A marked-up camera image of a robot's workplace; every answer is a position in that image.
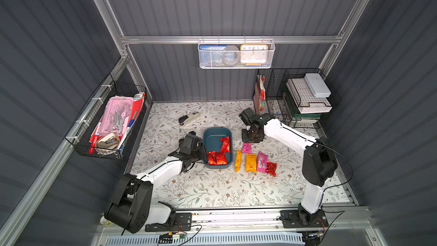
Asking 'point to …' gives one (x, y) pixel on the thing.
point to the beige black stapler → (186, 120)
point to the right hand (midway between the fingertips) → (250, 138)
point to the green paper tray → (306, 118)
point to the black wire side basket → (85, 134)
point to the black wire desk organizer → (277, 102)
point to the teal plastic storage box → (218, 147)
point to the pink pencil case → (116, 115)
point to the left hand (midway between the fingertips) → (206, 151)
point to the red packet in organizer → (262, 92)
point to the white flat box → (317, 85)
